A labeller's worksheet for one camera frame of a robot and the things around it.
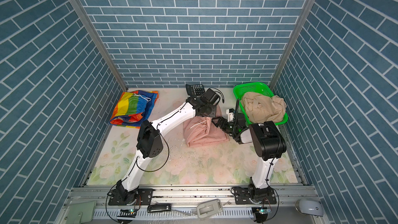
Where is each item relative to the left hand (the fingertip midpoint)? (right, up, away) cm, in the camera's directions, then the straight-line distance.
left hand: (213, 112), depth 92 cm
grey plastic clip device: (-3, -42, -22) cm, 48 cm away
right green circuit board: (+23, -44, -21) cm, 54 cm away
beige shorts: (+32, +2, +11) cm, 34 cm away
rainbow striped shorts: (-55, +2, +13) cm, 56 cm away
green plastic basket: (+33, +17, +23) cm, 44 cm away
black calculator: (-13, +16, +27) cm, 34 cm away
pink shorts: (-7, -11, -3) cm, 13 cm away
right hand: (+1, -6, +5) cm, 8 cm away
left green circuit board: (-40, -46, -19) cm, 64 cm away
